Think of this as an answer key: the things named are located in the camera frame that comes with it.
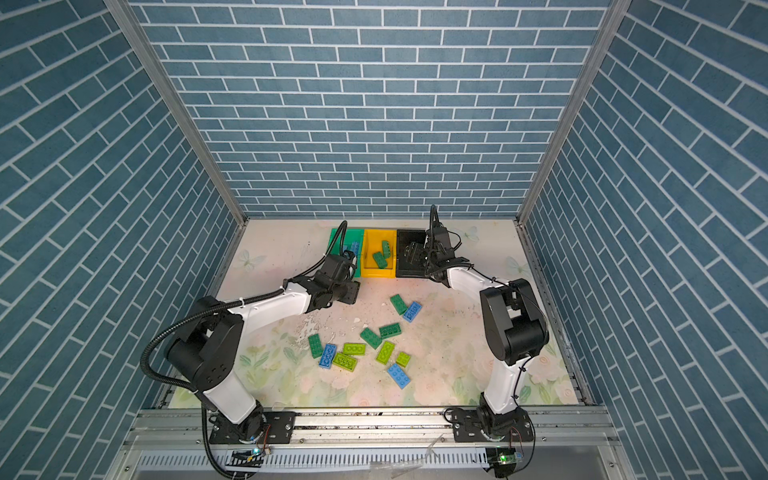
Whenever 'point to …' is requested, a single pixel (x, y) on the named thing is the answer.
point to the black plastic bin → (410, 256)
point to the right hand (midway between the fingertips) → (411, 247)
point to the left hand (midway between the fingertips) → (352, 285)
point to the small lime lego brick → (402, 359)
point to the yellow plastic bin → (373, 240)
